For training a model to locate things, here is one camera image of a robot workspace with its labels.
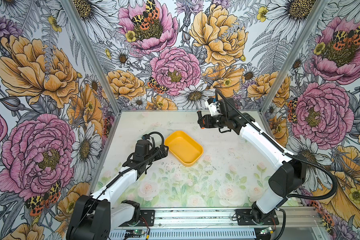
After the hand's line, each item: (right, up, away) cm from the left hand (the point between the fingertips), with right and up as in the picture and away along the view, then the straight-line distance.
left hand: (162, 154), depth 87 cm
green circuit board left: (-11, -33, -16) cm, 38 cm away
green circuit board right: (+51, -33, -15) cm, 63 cm away
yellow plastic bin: (+12, +2, +14) cm, 18 cm away
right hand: (+21, +16, -7) cm, 28 cm away
